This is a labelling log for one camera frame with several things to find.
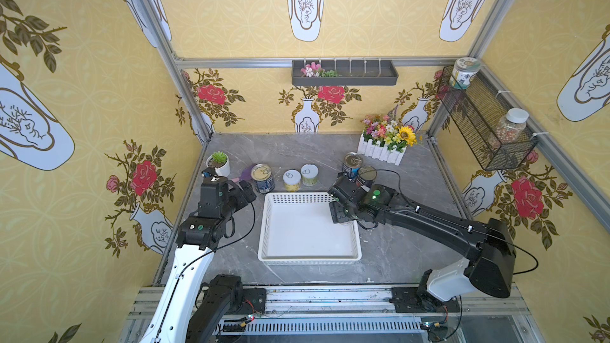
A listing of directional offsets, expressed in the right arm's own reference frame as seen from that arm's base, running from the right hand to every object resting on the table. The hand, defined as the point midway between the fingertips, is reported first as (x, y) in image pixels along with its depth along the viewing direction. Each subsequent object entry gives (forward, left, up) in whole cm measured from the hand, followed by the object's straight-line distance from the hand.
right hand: (343, 205), depth 81 cm
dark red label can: (+15, -10, -3) cm, 18 cm away
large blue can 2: (+21, -5, -4) cm, 22 cm away
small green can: (+19, +13, -9) cm, 24 cm away
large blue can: (+13, +31, -3) cm, 34 cm away
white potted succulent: (+21, +51, -4) cm, 55 cm away
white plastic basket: (-4, +16, -14) cm, 21 cm away
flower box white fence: (+31, -18, +1) cm, 36 cm away
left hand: (-1, +37, +9) cm, 38 cm away
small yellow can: (+15, +20, -8) cm, 26 cm away
